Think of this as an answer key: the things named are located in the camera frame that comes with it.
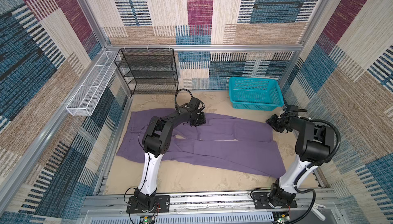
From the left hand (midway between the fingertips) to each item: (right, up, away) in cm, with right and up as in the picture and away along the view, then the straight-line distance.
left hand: (206, 120), depth 101 cm
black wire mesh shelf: (-40, +34, +10) cm, 53 cm away
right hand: (+40, -2, -1) cm, 40 cm away
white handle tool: (+48, -38, -31) cm, 68 cm away
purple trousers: (+15, -12, -6) cm, 20 cm away
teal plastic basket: (+39, +18, +18) cm, 47 cm away
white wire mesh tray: (-56, +13, -29) cm, 65 cm away
